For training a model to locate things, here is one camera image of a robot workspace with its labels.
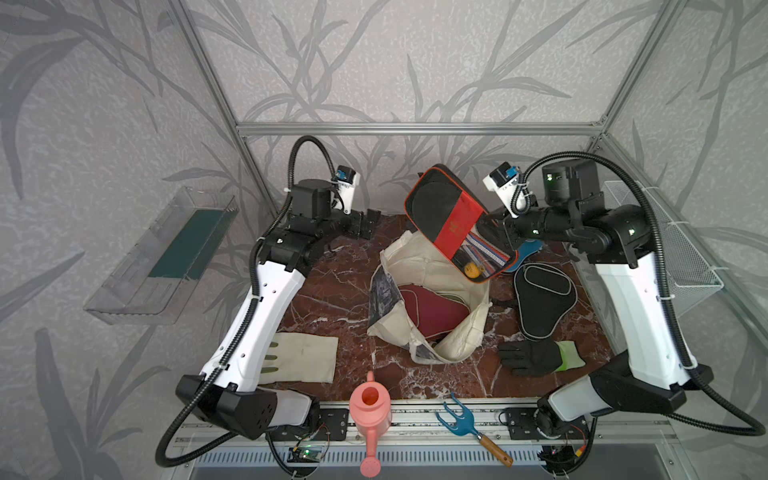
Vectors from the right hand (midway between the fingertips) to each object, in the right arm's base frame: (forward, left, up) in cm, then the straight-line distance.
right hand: (484, 217), depth 62 cm
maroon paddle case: (-3, +9, -38) cm, 39 cm away
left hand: (+7, +26, -4) cm, 27 cm away
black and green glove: (-15, -21, -42) cm, 49 cm away
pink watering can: (-30, +25, -30) cm, 49 cm away
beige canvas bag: (+9, +15, -27) cm, 32 cm away
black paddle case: (+3, -28, -39) cm, 48 cm away
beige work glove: (-15, +47, -42) cm, 65 cm away
